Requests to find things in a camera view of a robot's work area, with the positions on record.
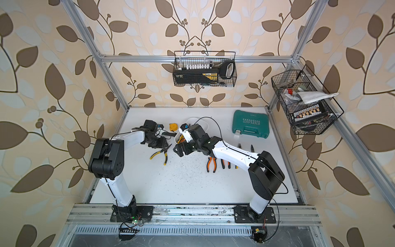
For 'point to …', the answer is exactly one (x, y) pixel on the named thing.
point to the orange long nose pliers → (209, 160)
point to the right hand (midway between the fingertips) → (181, 145)
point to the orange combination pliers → (223, 164)
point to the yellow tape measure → (173, 126)
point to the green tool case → (253, 124)
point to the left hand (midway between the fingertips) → (165, 143)
